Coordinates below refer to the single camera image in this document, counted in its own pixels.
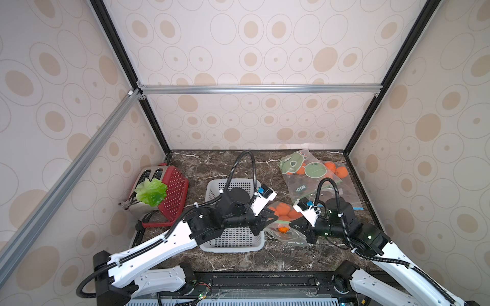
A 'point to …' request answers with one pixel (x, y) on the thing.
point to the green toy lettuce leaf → (152, 192)
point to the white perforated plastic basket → (233, 238)
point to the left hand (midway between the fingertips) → (280, 218)
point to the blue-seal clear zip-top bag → (344, 190)
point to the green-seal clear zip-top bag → (304, 173)
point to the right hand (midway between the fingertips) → (297, 221)
